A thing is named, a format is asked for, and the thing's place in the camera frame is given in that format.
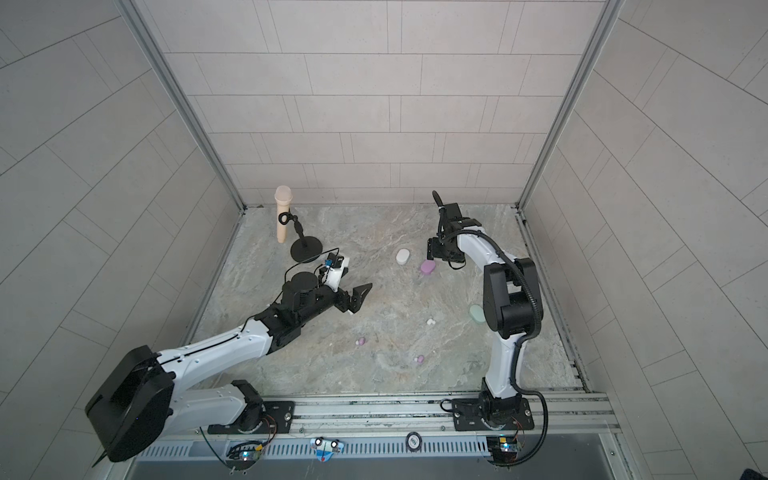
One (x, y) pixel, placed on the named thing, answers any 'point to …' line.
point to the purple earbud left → (361, 341)
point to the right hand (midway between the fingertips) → (439, 252)
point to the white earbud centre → (430, 321)
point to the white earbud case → (402, 257)
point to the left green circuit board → (243, 456)
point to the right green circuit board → (502, 449)
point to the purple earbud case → (427, 267)
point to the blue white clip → (325, 449)
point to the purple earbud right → (420, 358)
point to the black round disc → (414, 441)
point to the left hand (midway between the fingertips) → (364, 277)
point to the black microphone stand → (306, 248)
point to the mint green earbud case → (477, 313)
